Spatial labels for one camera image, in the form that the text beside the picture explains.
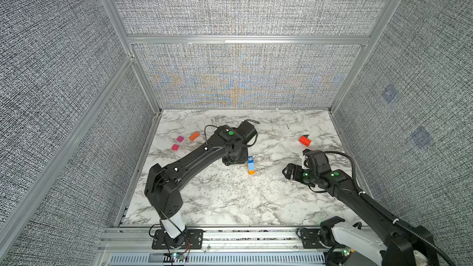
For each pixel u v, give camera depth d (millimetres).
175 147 1010
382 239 446
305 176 704
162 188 422
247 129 615
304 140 1031
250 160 896
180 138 1056
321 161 638
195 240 731
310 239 731
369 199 486
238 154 651
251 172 922
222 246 731
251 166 882
